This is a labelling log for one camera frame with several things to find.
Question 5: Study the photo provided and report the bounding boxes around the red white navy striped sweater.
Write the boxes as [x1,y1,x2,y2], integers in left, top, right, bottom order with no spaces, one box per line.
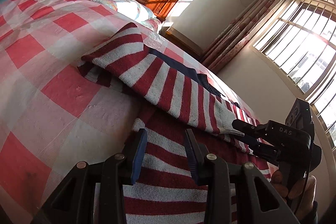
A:
[78,23,270,223]

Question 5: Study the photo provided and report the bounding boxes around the person's right hand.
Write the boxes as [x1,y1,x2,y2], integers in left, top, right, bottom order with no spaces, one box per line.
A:
[270,170,318,223]

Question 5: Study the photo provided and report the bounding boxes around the pink white checkered bedsheet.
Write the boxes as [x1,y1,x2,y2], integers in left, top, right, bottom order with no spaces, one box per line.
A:
[0,0,279,224]

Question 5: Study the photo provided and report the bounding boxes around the pink floral curtain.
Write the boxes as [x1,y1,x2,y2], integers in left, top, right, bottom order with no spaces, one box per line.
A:
[201,0,282,73]

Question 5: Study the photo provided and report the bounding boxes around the dark wooden nightstand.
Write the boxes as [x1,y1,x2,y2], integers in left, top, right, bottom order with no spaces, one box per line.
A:
[159,27,203,60]

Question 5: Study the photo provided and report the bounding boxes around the floral light blue quilt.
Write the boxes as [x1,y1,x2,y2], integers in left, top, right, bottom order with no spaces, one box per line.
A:
[64,0,162,32]

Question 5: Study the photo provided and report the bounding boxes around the barred window with frame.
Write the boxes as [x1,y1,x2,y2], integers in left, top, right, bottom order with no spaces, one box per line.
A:
[253,0,335,149]

